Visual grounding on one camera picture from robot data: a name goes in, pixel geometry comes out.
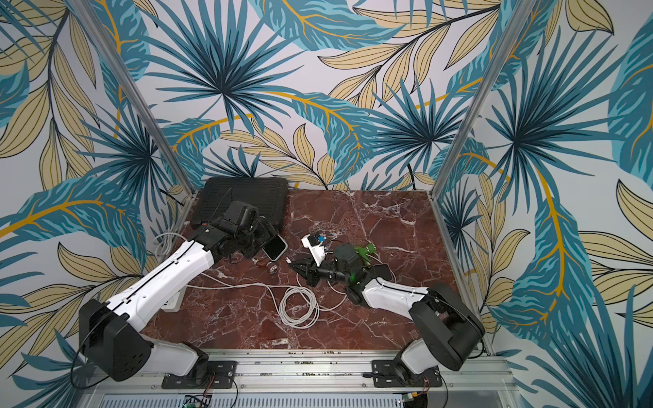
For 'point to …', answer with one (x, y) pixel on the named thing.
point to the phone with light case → (275, 247)
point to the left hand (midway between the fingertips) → (272, 239)
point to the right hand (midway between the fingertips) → (276, 281)
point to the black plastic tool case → (269, 195)
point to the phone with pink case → (382, 270)
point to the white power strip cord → (166, 243)
